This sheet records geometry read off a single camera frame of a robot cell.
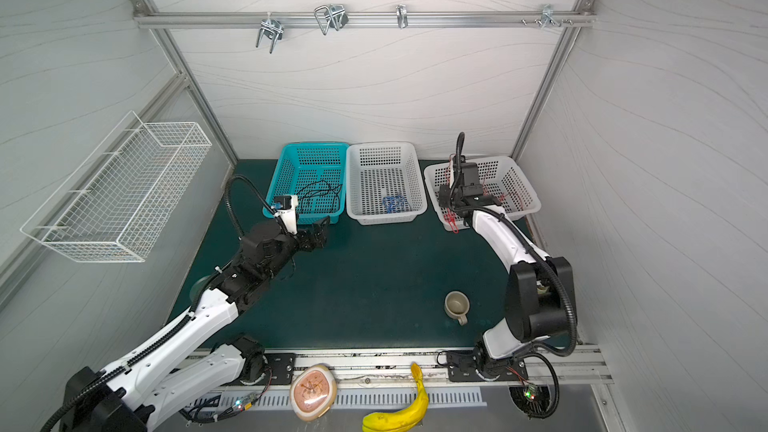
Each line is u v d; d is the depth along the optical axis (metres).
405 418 0.63
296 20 0.77
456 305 0.84
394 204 1.07
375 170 1.15
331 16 0.76
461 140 0.69
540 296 0.45
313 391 0.68
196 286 0.77
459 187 0.68
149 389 0.42
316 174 1.15
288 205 0.66
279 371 0.73
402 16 0.78
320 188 1.11
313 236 0.69
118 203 0.68
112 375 0.40
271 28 0.78
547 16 0.77
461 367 0.74
